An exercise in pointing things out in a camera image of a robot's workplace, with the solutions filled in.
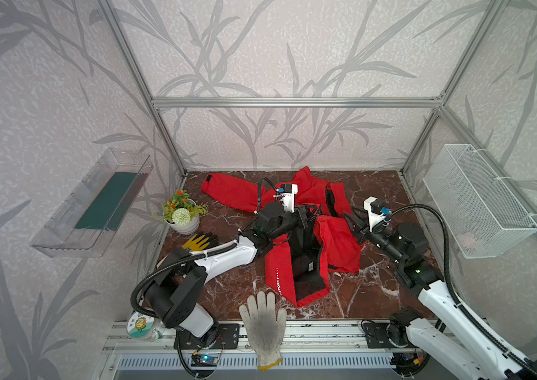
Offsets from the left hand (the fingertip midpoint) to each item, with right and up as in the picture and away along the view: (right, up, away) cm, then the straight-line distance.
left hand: (322, 203), depth 76 cm
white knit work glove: (-18, -40, 0) cm, 44 cm away
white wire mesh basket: (+40, -3, -15) cm, 43 cm away
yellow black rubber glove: (-45, -17, +17) cm, 51 cm away
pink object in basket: (+45, -11, -4) cm, 46 cm away
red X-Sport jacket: (-7, -24, +11) cm, 27 cm away
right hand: (+8, 0, -4) cm, 9 cm away
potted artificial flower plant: (-49, -4, +8) cm, 50 cm away
